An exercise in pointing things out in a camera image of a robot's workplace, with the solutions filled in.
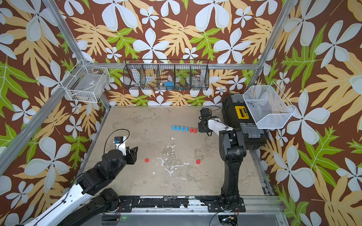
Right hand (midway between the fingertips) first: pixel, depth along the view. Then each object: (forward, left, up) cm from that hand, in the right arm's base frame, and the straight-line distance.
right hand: (203, 128), depth 104 cm
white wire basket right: (-2, -36, +24) cm, 43 cm away
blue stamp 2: (0, +19, 0) cm, 19 cm away
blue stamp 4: (-1, +13, -1) cm, 13 cm away
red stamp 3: (-26, +6, -1) cm, 27 cm away
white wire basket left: (+11, +76, +32) cm, 83 cm away
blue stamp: (0, +23, 0) cm, 23 cm away
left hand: (-25, +42, +18) cm, 52 cm away
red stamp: (-2, +9, 0) cm, 9 cm away
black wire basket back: (+26, +27, +29) cm, 47 cm away
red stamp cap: (-24, +40, -3) cm, 46 cm away
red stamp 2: (-2, +6, 0) cm, 7 cm away
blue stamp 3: (-1, +16, 0) cm, 16 cm away
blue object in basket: (+16, +25, +27) cm, 40 cm away
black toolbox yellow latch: (+1, -20, +15) cm, 25 cm away
